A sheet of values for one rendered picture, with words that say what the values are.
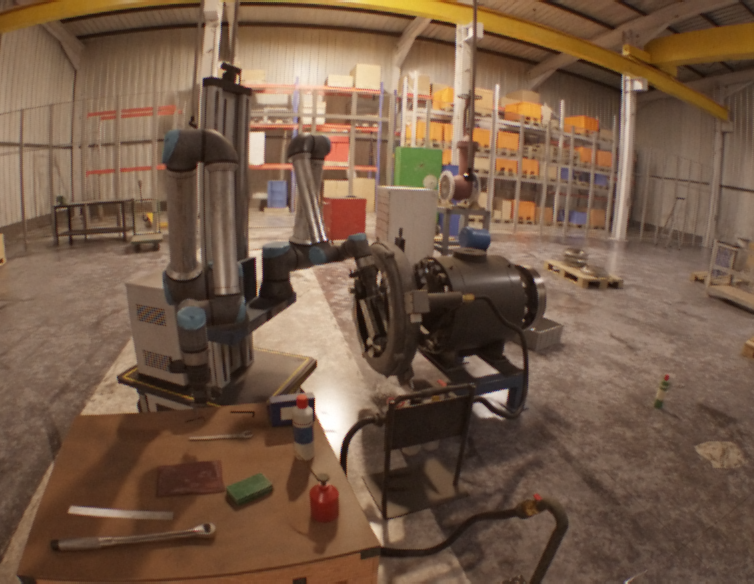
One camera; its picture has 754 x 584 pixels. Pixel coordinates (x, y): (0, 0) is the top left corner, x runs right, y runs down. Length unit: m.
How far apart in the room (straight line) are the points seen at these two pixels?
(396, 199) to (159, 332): 4.56
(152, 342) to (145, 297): 0.23
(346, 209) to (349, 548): 6.86
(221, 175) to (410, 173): 8.24
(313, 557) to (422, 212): 5.55
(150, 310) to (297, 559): 1.40
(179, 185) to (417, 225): 5.03
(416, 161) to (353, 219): 2.57
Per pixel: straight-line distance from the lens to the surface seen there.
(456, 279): 2.30
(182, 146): 1.43
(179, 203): 1.52
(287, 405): 1.49
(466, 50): 10.88
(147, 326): 2.15
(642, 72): 14.69
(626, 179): 14.04
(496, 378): 2.50
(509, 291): 2.47
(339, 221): 7.57
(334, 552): 1.12
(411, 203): 6.14
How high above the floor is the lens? 1.36
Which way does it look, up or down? 16 degrees down
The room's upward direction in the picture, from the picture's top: 3 degrees clockwise
